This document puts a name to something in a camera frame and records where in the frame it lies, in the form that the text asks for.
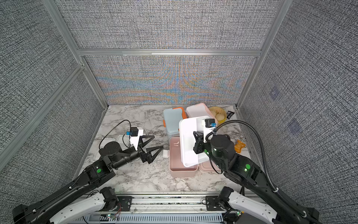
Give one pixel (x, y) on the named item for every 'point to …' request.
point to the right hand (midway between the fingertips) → (195, 130)
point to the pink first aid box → (177, 169)
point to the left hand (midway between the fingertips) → (160, 142)
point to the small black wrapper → (229, 114)
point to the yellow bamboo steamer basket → (217, 109)
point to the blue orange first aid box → (171, 118)
